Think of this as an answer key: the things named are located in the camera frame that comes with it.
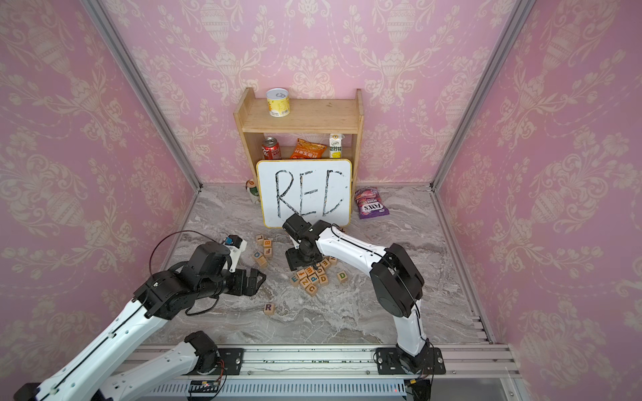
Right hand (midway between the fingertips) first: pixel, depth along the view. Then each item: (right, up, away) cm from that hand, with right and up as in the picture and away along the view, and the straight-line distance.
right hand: (298, 263), depth 86 cm
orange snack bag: (+2, +42, +13) cm, 44 cm away
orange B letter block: (-13, +5, +11) cm, 18 cm away
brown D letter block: (+8, -6, +1) cm, 10 cm away
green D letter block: (+15, -6, +3) cm, 17 cm away
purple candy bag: (+29, +21, +23) cm, 42 cm away
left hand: (-11, -1, -16) cm, 19 cm away
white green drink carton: (+13, +42, +3) cm, 44 cm away
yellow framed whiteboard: (+7, +26, +8) cm, 28 cm away
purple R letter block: (-9, -14, -4) cm, 17 cm away
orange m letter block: (+4, -4, +3) cm, 6 cm away
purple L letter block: (-17, +6, +13) cm, 23 cm away
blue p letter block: (+5, -6, +3) cm, 8 cm away
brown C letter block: (+4, -9, -1) cm, 10 cm away
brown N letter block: (+12, 0, +6) cm, 13 cm away
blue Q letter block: (-16, +1, +8) cm, 18 cm away
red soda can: (-10, +41, +3) cm, 42 cm away
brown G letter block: (+7, -4, +4) cm, 9 cm away
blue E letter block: (-2, -6, +2) cm, 7 cm away
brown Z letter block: (+2, -7, +1) cm, 7 cm away
